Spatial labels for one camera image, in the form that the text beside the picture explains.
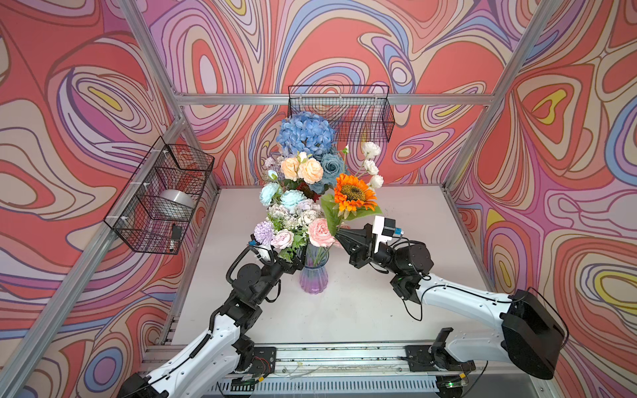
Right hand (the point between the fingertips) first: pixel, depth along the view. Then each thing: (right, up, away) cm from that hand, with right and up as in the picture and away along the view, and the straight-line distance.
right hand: (331, 237), depth 60 cm
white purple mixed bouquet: (-18, +22, +22) cm, 36 cm away
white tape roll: (-46, +11, +14) cm, 49 cm away
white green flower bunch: (-11, +1, +4) cm, 11 cm away
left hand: (-9, -3, +12) cm, 15 cm away
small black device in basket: (-46, 0, +14) cm, 48 cm away
